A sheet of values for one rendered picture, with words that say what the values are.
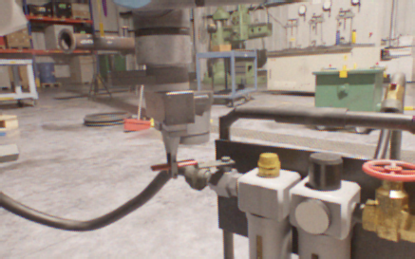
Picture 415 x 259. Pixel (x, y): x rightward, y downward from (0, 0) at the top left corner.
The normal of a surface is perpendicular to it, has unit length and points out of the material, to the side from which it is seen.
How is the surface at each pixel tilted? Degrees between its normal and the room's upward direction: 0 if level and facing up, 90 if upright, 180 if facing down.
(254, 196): 90
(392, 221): 60
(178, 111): 90
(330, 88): 90
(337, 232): 90
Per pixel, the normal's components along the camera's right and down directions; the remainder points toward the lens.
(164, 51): 0.17, 0.18
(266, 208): -0.62, 0.18
